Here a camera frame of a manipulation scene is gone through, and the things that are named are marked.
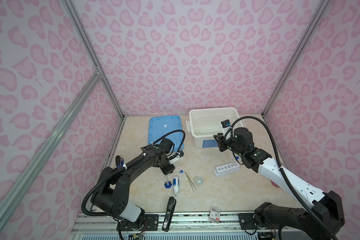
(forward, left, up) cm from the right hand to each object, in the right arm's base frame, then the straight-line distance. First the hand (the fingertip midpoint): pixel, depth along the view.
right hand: (216, 134), depth 78 cm
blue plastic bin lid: (+26, +38, -25) cm, 52 cm away
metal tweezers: (-16, +14, -24) cm, 32 cm away
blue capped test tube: (-11, +20, -24) cm, 33 cm away
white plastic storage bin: (+16, +5, -10) cm, 19 cm away
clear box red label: (-33, +1, -22) cm, 40 cm away
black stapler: (-30, +23, -20) cm, 43 cm away
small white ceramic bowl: (-16, +8, -24) cm, 30 cm away
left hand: (-9, +25, -19) cm, 33 cm away
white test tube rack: (-10, -8, -20) cm, 24 cm away
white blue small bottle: (-19, +21, -23) cm, 36 cm away
